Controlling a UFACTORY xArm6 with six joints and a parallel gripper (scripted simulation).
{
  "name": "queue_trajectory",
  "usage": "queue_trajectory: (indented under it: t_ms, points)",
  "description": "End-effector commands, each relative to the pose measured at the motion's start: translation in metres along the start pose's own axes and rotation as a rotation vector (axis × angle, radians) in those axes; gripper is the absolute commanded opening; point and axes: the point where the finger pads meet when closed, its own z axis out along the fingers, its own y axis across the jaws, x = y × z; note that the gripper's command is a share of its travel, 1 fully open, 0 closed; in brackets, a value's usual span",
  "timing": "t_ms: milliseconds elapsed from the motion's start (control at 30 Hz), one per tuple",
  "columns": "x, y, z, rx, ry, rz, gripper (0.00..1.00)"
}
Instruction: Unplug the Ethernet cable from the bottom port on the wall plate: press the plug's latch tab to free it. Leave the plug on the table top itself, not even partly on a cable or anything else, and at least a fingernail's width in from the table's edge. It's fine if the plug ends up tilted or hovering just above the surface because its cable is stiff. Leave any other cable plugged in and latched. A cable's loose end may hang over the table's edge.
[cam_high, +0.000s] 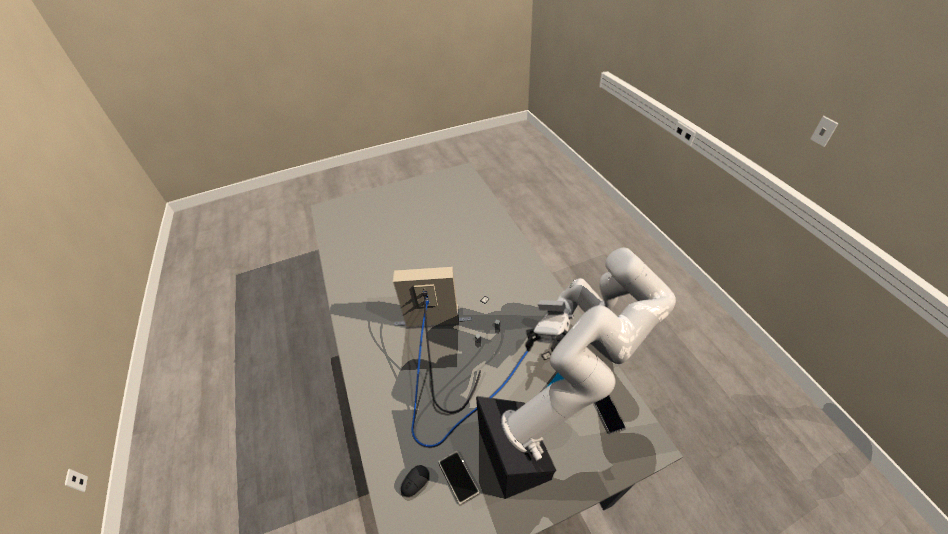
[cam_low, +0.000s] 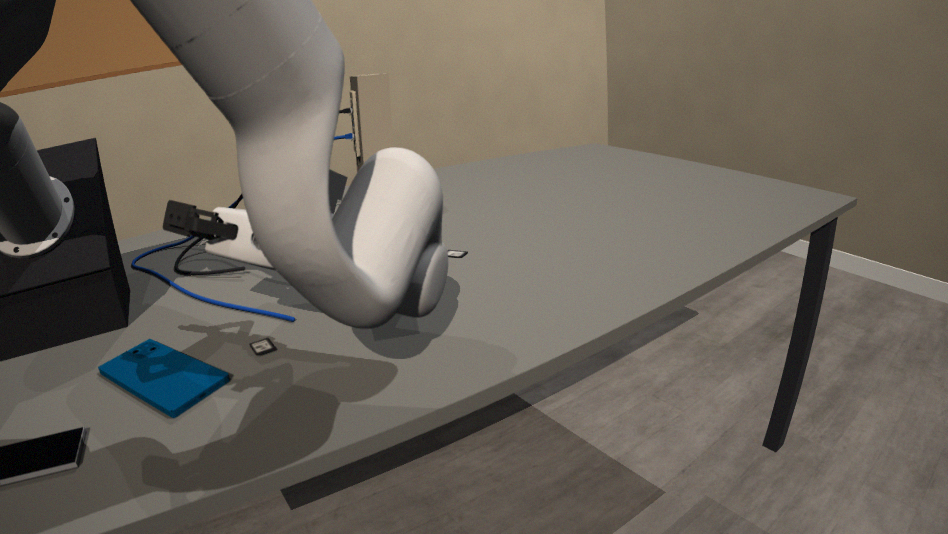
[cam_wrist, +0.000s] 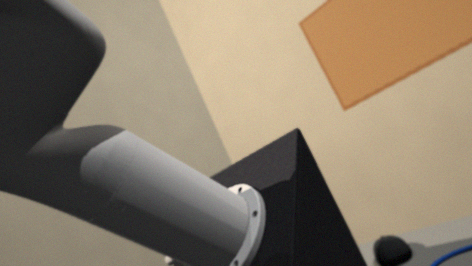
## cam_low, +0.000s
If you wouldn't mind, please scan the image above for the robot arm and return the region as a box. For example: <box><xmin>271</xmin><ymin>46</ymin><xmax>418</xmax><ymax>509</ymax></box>
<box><xmin>0</xmin><ymin>0</ymin><xmax>448</xmax><ymax>329</ymax></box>

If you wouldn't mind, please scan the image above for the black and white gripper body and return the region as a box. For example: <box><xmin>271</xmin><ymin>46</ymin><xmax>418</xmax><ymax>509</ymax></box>
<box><xmin>205</xmin><ymin>207</ymin><xmax>275</xmax><ymax>270</ymax></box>

